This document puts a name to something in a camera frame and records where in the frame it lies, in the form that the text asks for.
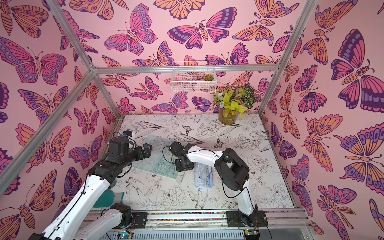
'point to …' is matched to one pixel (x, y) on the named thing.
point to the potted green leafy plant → (231, 103)
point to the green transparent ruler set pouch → (161, 161)
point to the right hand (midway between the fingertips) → (181, 167)
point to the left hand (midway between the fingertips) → (146, 146)
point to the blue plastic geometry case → (203, 176)
